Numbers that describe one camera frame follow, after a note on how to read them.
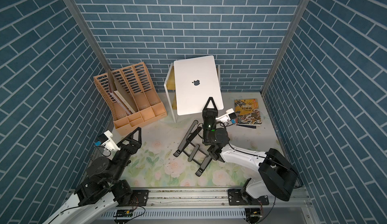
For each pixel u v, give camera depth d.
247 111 1.07
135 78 1.05
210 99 0.67
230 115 0.63
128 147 0.57
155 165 0.85
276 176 0.42
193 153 0.85
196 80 0.71
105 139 0.56
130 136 0.58
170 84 0.79
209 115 0.64
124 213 0.72
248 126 1.01
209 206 0.72
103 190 0.50
